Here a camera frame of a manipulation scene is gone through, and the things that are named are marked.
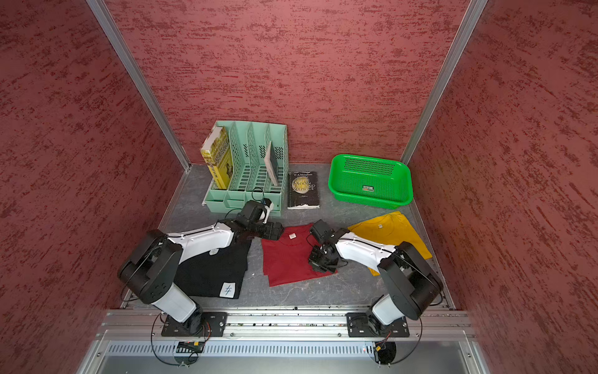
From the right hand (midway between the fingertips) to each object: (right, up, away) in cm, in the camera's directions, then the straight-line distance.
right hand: (314, 271), depth 85 cm
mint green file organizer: (-31, +35, +29) cm, 55 cm away
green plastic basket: (+29, +34, +28) cm, 53 cm away
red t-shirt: (-11, +3, +3) cm, 11 cm away
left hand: (-16, +14, +7) cm, 22 cm away
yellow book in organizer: (-40, +46, +9) cm, 62 cm away
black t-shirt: (-35, -1, -1) cm, 35 cm away
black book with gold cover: (-4, +30, +24) cm, 39 cm away
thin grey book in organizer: (-19, +42, +17) cm, 49 cm away
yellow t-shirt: (+34, +14, +12) cm, 39 cm away
